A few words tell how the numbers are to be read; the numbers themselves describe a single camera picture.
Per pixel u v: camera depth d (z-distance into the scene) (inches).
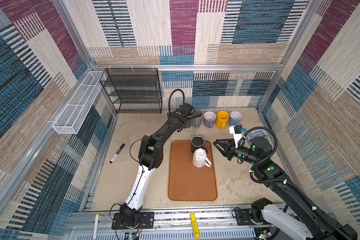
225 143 25.7
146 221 28.8
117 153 37.9
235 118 40.6
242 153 24.3
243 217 28.8
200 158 32.9
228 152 24.6
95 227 28.1
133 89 42.7
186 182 33.6
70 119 27.5
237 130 24.3
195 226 27.6
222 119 40.7
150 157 24.6
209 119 42.9
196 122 40.1
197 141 35.9
